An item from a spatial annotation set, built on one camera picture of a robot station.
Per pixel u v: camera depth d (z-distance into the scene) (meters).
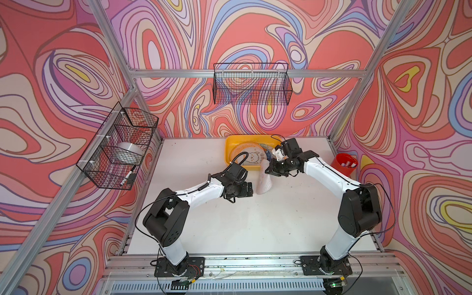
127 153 0.70
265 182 0.86
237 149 1.13
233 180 0.69
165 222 0.45
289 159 0.73
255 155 1.07
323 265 0.67
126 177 0.72
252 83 0.96
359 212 0.46
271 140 0.78
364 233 0.51
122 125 0.82
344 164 0.96
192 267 0.72
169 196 0.48
